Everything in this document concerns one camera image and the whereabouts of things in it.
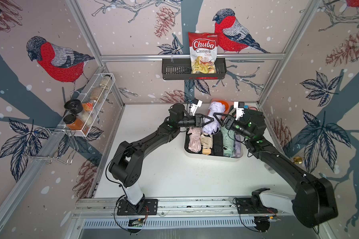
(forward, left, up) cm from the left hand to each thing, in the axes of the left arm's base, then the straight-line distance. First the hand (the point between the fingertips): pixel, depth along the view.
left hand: (215, 119), depth 71 cm
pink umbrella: (-2, +9, -19) cm, 21 cm away
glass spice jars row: (+13, +61, +5) cm, 62 cm away
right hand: (+3, 0, 0) cm, 3 cm away
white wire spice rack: (-2, +60, +5) cm, 60 cm away
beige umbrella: (-1, +1, -22) cm, 22 cm away
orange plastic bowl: (+7, -6, +4) cm, 10 cm away
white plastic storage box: (-8, 0, -25) cm, 26 cm away
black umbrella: (-1, -5, -22) cm, 23 cm away
